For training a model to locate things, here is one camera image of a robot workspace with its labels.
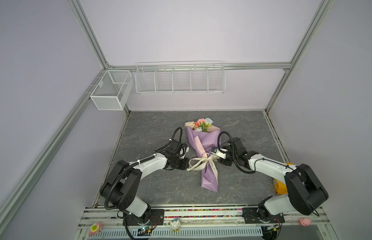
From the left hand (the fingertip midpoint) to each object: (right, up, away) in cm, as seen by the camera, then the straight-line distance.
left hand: (188, 167), depth 87 cm
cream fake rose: (+2, +26, +18) cm, 31 cm away
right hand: (+20, +8, +4) cm, 22 cm away
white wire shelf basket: (-6, +57, +12) cm, 59 cm away
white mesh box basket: (-52, +48, +13) cm, 72 cm away
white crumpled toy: (-6, -21, -20) cm, 30 cm away
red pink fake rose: (+6, +26, +19) cm, 32 cm away
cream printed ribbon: (+4, +2, 0) cm, 5 cm away
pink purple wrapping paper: (+10, +15, +5) cm, 19 cm away
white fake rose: (+14, +28, +20) cm, 38 cm away
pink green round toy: (-42, -22, -20) cm, 52 cm away
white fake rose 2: (+7, +22, +14) cm, 27 cm away
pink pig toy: (+56, -22, -16) cm, 62 cm away
